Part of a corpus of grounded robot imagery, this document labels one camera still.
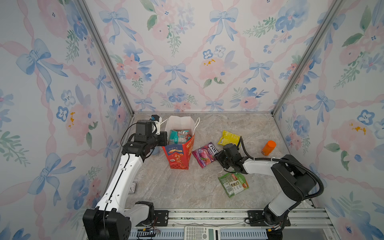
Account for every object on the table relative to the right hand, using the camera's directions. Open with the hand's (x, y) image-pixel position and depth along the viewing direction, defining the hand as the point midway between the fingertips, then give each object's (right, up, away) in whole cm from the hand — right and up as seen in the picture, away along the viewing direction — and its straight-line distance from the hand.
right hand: (214, 155), depth 94 cm
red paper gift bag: (-20, +3, -16) cm, 26 cm away
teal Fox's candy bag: (-24, +11, -11) cm, 29 cm away
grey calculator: (-9, -31, -25) cm, 41 cm away
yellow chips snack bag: (+11, +10, +8) cm, 17 cm away
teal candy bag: (-19, +12, -12) cm, 26 cm away
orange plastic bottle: (+33, +5, -3) cm, 34 cm away
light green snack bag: (+10, -14, -10) cm, 20 cm away
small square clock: (-46, -15, -13) cm, 50 cm away
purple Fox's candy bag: (-5, 0, 0) cm, 5 cm away
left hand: (-27, +15, -17) cm, 35 cm away
